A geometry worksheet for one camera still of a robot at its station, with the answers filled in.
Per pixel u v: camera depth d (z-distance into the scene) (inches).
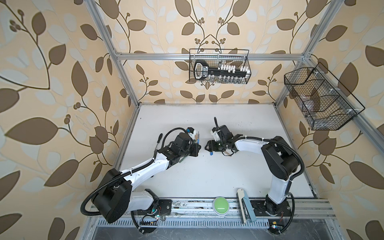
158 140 38.1
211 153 36.8
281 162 19.5
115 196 16.2
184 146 25.7
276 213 26.2
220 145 32.4
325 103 28.6
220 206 29.0
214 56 35.5
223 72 32.6
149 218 28.9
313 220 29.8
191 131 29.7
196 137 37.6
